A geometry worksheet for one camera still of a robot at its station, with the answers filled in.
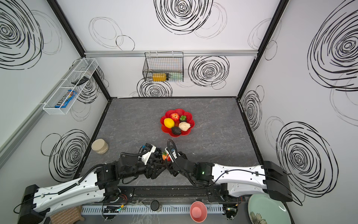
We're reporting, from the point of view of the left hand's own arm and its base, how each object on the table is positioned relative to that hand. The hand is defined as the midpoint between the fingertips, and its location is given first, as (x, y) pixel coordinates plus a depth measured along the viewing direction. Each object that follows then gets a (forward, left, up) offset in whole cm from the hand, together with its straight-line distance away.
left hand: (163, 165), depth 69 cm
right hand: (+4, -1, -2) cm, 4 cm away
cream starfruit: (+30, -10, -10) cm, 33 cm away
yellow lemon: (+32, +1, -10) cm, 34 cm away
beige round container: (+12, +42, -9) cm, 44 cm away
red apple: (+38, -3, -10) cm, 40 cm away
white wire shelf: (+55, +58, +18) cm, 82 cm away
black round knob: (-16, +3, -5) cm, 17 cm away
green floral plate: (-15, -51, -14) cm, 55 cm away
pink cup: (-17, -18, -16) cm, 29 cm away
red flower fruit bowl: (+34, -4, -12) cm, 36 cm away
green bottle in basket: (+50, -4, +16) cm, 52 cm away
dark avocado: (+27, -4, -11) cm, 29 cm away
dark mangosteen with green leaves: (+36, -9, -10) cm, 38 cm away
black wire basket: (+65, +6, +14) cm, 66 cm away
